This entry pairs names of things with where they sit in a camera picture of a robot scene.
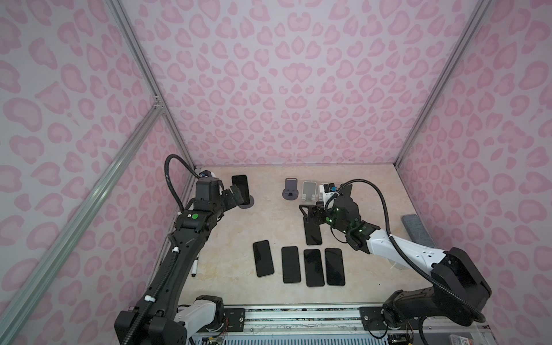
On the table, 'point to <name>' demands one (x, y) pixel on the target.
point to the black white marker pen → (195, 268)
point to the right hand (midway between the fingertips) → (308, 205)
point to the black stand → (345, 193)
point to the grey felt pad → (417, 231)
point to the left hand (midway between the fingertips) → (231, 192)
